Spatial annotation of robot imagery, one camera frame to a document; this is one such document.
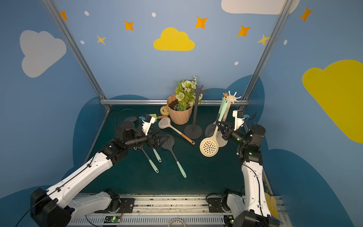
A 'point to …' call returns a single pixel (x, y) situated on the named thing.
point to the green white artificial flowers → (185, 93)
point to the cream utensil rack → (222, 137)
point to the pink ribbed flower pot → (180, 117)
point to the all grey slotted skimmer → (132, 118)
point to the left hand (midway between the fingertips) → (166, 133)
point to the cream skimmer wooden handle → (165, 123)
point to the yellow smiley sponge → (164, 110)
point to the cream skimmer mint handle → (209, 147)
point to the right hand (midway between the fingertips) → (219, 121)
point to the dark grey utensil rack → (194, 131)
